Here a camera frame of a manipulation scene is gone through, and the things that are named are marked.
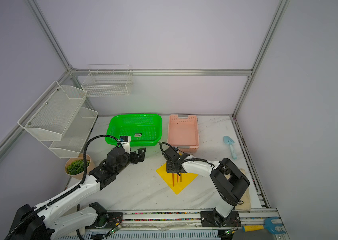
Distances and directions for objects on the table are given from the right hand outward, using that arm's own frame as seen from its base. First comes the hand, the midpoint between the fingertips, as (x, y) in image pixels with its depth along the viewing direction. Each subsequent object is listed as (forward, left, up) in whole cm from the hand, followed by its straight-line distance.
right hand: (169, 167), depth 90 cm
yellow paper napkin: (-6, -10, -3) cm, 12 cm away
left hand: (+3, +17, +15) cm, 23 cm away
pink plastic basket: (+30, -9, -3) cm, 32 cm away
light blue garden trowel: (+22, -41, -2) cm, 47 cm away
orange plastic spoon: (-7, -2, -1) cm, 7 cm away
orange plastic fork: (-6, -5, -3) cm, 8 cm away
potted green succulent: (-5, +51, +10) cm, 52 cm away
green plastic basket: (+31, +20, -1) cm, 37 cm away
